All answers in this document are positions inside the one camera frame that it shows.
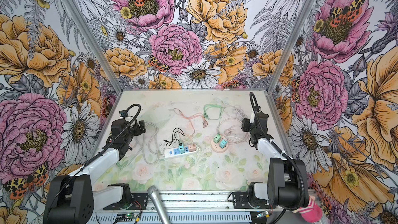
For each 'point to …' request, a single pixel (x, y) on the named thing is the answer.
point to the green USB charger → (216, 138)
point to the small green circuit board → (126, 215)
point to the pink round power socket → (216, 147)
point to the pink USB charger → (192, 148)
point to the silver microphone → (154, 191)
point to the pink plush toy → (312, 213)
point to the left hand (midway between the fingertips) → (136, 126)
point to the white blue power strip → (174, 152)
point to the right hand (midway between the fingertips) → (247, 123)
